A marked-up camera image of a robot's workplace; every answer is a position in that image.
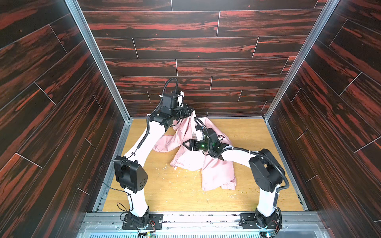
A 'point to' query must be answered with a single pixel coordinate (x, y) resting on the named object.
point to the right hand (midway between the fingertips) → (187, 141)
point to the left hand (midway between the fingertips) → (195, 108)
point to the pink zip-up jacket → (217, 174)
